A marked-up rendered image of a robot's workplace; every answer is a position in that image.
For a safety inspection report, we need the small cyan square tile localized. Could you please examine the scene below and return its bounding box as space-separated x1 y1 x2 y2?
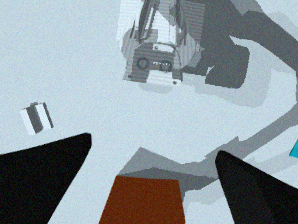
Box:
289 141 298 157

